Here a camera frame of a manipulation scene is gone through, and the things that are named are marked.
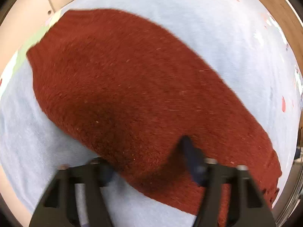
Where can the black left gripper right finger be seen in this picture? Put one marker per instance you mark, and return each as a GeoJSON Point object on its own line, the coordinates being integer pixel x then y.
{"type": "Point", "coordinates": [235, 185]}

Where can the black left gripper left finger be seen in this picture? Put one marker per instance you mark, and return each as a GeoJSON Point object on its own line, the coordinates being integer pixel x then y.
{"type": "Point", "coordinates": [58, 206]}

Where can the dark red knitted sweater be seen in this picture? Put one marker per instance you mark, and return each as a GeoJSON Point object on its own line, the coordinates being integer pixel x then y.
{"type": "Point", "coordinates": [128, 89]}

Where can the light blue patterned blanket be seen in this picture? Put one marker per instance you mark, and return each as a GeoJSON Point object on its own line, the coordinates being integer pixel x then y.
{"type": "Point", "coordinates": [238, 39]}

